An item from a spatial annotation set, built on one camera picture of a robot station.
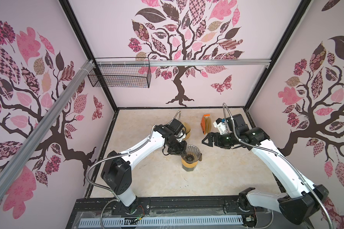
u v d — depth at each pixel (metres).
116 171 0.43
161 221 0.70
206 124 1.00
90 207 0.74
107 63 0.90
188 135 0.92
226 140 0.61
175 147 0.68
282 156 0.44
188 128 0.88
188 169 0.84
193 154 0.79
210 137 0.64
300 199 0.37
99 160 0.42
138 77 0.81
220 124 0.67
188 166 0.78
